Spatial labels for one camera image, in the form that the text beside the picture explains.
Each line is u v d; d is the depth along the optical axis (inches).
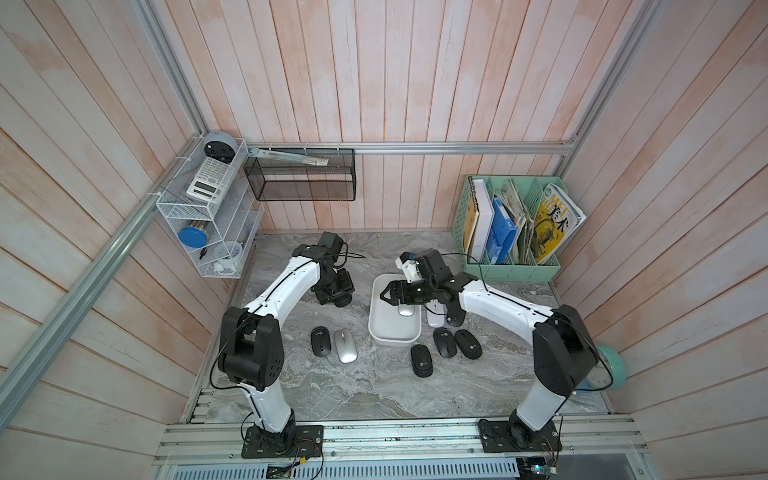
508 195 38.8
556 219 38.5
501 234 37.5
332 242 28.5
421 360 33.6
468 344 34.9
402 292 30.0
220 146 31.5
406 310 38.9
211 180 30.6
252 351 18.3
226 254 33.0
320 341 34.9
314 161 35.5
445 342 34.9
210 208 27.2
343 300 33.6
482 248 39.8
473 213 34.6
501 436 28.8
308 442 28.7
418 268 28.7
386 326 36.3
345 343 34.9
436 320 36.5
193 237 30.0
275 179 41.8
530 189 40.7
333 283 29.7
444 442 28.9
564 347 18.2
